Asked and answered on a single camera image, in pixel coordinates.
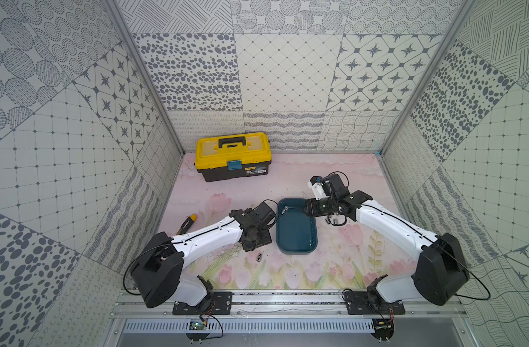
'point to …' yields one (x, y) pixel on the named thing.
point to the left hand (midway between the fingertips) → (267, 238)
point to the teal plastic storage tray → (296, 230)
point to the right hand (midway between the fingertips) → (307, 211)
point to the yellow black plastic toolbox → (229, 156)
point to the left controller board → (197, 324)
